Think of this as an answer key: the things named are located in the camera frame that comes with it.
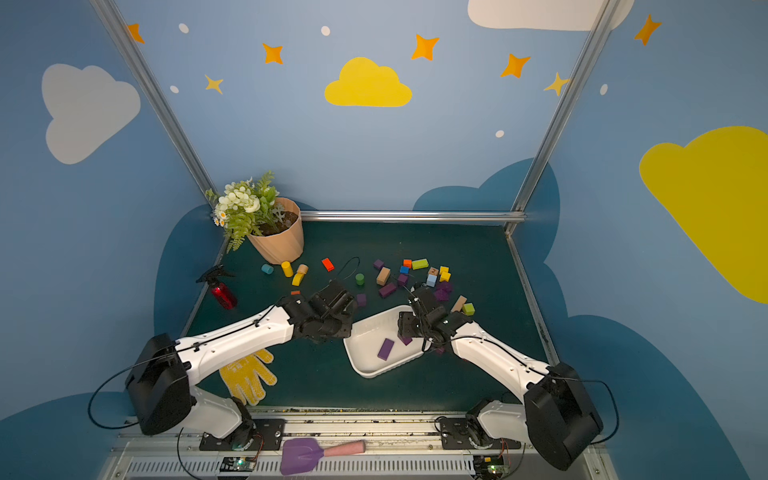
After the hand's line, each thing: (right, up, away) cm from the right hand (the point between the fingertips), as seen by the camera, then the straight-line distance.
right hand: (412, 318), depth 87 cm
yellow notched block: (+13, +11, +18) cm, 25 cm away
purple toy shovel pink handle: (-28, -30, -16) cm, 44 cm away
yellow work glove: (-48, -16, -5) cm, 51 cm away
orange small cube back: (0, +16, +21) cm, 26 cm away
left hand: (-16, -2, -5) cm, 17 cm away
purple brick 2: (-8, -10, +2) cm, 13 cm away
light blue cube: (+8, +10, +17) cm, 21 cm away
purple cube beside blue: (-2, +10, +17) cm, 20 cm away
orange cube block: (-40, +6, +15) cm, 43 cm away
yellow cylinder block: (-43, +15, +17) cm, 49 cm away
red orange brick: (-29, +15, +21) cm, 39 cm away
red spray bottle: (-60, +7, +5) cm, 60 cm away
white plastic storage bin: (-13, -6, +4) cm, 15 cm away
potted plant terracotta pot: (-47, +29, +15) cm, 57 cm away
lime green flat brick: (+5, +15, +23) cm, 28 cm away
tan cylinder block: (-39, +14, +21) cm, 46 cm away
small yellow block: (-40, +10, +18) cm, 45 cm away
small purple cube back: (-11, +15, +21) cm, 28 cm away
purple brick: (-8, +6, +16) cm, 19 cm away
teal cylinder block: (-51, +14, +19) cm, 56 cm away
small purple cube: (-2, -7, +4) cm, 8 cm away
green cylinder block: (-17, +10, +16) cm, 26 cm away
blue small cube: (-1, +13, +18) cm, 23 cm away
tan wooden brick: (-9, +11, +17) cm, 22 cm away
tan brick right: (+16, +2, +11) cm, 20 cm away
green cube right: (+19, +1, +9) cm, 21 cm away
